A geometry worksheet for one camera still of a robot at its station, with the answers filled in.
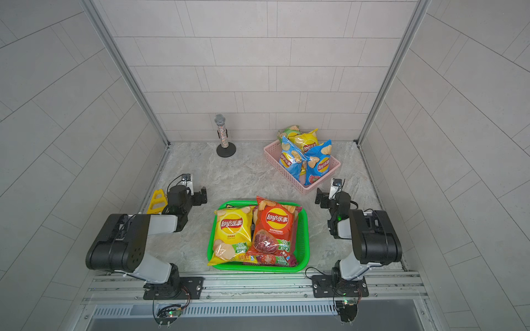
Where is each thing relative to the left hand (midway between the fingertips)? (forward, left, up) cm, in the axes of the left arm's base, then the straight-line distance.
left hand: (198, 184), depth 95 cm
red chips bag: (-26, -35, +14) cm, 46 cm away
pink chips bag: (-34, -40, +9) cm, 53 cm away
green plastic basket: (-28, -46, +6) cm, 54 cm away
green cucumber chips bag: (+26, -43, +10) cm, 51 cm away
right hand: (-1, -61, +1) cm, 61 cm away
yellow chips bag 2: (+18, -51, +11) cm, 55 cm away
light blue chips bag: (+7, -43, +11) cm, 45 cm away
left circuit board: (-48, -1, -2) cm, 48 cm away
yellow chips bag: (-25, -21, +11) cm, 35 cm away
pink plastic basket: (+21, -35, +1) cm, 40 cm away
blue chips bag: (+5, -54, +12) cm, 56 cm away
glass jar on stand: (+24, -9, -1) cm, 25 cm away
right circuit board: (-46, -61, -3) cm, 76 cm away
